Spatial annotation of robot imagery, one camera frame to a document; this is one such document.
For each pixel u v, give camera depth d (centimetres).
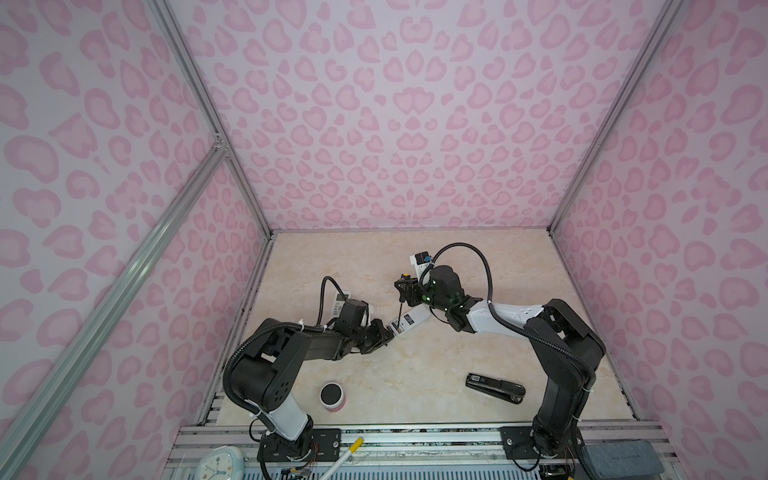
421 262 80
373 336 82
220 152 90
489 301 66
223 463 69
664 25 71
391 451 73
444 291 71
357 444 73
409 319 94
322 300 80
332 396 77
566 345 49
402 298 89
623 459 69
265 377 46
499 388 78
